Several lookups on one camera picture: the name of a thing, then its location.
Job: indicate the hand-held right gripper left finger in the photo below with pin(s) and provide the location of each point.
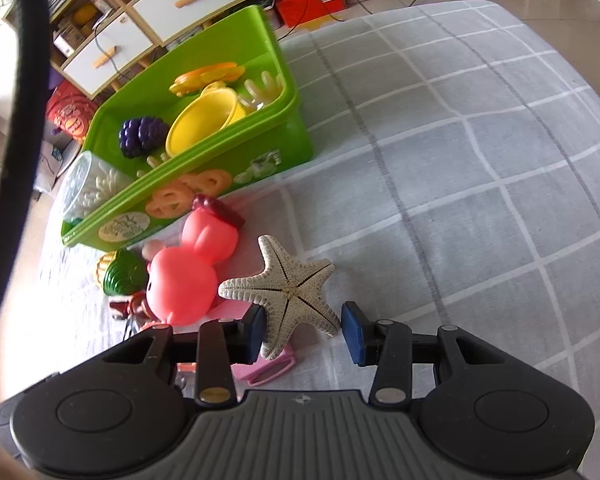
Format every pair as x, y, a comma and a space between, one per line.
255, 335

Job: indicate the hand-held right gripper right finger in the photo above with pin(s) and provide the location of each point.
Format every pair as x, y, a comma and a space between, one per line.
356, 335

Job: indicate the white starfish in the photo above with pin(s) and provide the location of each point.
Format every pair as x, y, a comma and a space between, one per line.
285, 285

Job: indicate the green plastic box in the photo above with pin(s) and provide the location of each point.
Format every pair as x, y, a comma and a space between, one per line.
275, 125

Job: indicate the yellow toy pot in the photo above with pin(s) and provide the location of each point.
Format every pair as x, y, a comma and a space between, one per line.
200, 120

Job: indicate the clear cotton swab container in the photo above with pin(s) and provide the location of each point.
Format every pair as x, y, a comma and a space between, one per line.
87, 185

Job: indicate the purple toy grapes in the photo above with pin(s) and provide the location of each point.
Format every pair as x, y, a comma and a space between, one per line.
142, 135

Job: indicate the brown toy octopus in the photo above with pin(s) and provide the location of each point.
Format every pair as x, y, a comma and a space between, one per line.
265, 91

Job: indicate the yellow ribbed plastic toy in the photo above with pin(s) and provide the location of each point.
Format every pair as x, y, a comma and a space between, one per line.
205, 77

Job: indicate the pink rectangular toy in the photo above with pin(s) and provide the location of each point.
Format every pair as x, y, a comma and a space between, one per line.
272, 367

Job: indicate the pink pig toy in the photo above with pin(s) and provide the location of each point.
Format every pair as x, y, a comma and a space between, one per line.
180, 280

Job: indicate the brown orange toy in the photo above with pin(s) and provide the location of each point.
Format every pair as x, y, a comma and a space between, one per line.
140, 305

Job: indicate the green ribbed toy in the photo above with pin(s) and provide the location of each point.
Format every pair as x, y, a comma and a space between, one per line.
122, 272

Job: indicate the grey checked tablecloth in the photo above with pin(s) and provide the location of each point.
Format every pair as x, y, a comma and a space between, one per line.
455, 160

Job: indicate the red printed bucket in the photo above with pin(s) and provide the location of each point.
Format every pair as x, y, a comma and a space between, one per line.
70, 112

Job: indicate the wooden cabinet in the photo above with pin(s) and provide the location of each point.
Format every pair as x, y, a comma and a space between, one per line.
125, 5

